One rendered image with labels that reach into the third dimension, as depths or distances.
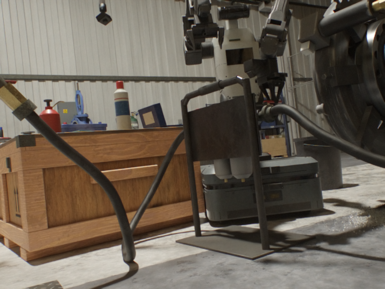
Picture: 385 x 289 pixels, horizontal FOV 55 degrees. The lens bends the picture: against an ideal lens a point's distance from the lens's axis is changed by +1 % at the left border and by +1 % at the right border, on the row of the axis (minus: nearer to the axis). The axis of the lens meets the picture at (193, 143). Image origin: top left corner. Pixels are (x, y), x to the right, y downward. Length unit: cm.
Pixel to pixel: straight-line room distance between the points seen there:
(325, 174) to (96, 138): 160
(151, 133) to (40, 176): 50
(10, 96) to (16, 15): 906
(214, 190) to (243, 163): 38
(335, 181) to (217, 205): 120
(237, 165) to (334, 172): 143
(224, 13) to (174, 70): 893
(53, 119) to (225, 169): 71
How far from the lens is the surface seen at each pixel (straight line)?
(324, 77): 150
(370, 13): 149
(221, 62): 194
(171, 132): 174
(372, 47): 171
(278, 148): 926
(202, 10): 140
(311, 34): 157
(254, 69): 129
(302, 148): 264
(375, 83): 169
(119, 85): 174
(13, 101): 106
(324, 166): 262
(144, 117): 183
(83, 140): 155
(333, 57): 161
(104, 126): 240
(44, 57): 985
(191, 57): 201
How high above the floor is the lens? 32
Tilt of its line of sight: 2 degrees up
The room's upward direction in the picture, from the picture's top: 6 degrees counter-clockwise
